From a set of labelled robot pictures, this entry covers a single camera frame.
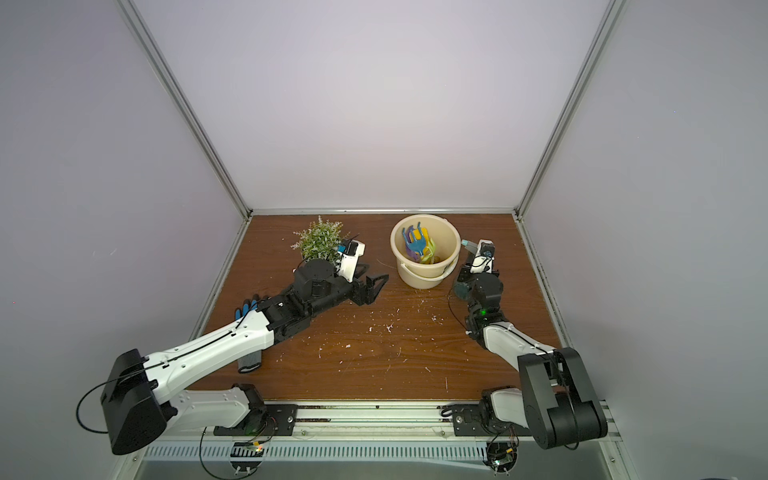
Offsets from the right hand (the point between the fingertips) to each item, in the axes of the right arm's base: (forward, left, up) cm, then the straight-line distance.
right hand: (481, 246), depth 83 cm
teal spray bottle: (-2, +4, +3) cm, 5 cm away
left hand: (-13, +27, +6) cm, 31 cm away
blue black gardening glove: (-11, +71, -18) cm, 74 cm away
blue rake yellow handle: (+9, +17, -10) cm, 22 cm away
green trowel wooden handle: (+4, +13, -7) cm, 16 cm away
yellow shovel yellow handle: (+12, +15, -8) cm, 21 cm away
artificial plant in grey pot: (+4, +48, -3) cm, 48 cm away
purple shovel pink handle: (+6, +20, -12) cm, 24 cm away
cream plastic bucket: (+9, +8, -8) cm, 15 cm away
